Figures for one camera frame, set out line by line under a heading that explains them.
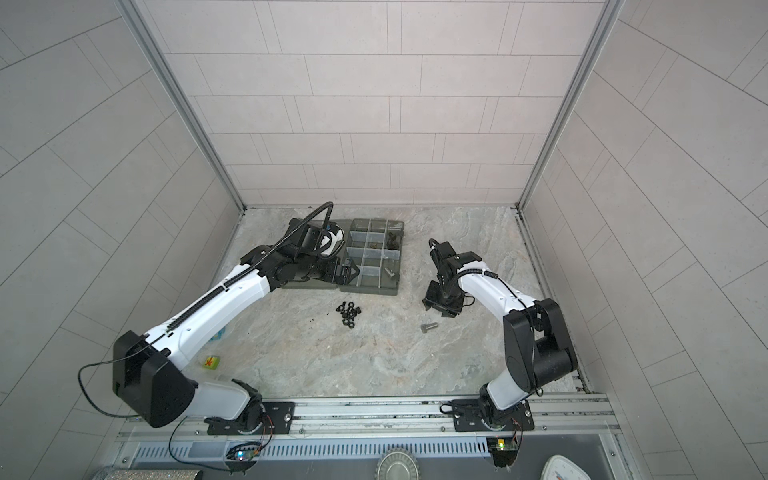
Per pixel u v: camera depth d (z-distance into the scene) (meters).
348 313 0.88
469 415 0.71
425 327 0.85
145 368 0.38
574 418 0.72
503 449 0.68
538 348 0.45
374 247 1.02
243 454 0.64
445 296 0.76
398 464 0.65
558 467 0.63
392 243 1.05
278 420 0.71
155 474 0.61
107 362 0.39
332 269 0.68
